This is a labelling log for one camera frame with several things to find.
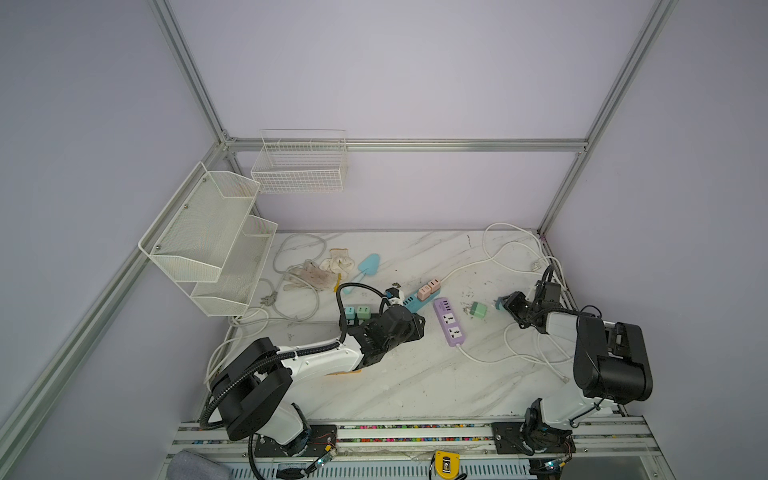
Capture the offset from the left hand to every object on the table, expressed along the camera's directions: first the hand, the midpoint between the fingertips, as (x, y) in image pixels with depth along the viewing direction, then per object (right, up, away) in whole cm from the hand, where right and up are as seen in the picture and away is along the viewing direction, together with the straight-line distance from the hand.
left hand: (420, 323), depth 83 cm
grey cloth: (-55, -29, -16) cm, 65 cm away
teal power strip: (-1, +3, +13) cm, 13 cm away
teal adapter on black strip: (-21, +2, +7) cm, 22 cm away
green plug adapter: (+20, +1, +12) cm, 24 cm away
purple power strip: (+10, -3, +7) cm, 13 cm away
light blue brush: (-18, +15, +28) cm, 36 cm away
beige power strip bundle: (-32, +13, +23) cm, 41 cm away
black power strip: (-16, +4, -18) cm, 24 cm away
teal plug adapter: (+27, +3, +12) cm, 30 cm away
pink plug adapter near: (+2, +7, +12) cm, 14 cm away
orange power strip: (-17, -4, -25) cm, 31 cm away
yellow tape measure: (+5, -30, -14) cm, 34 cm away
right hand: (+29, +5, +13) cm, 33 cm away
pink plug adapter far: (+6, +10, +13) cm, 17 cm away
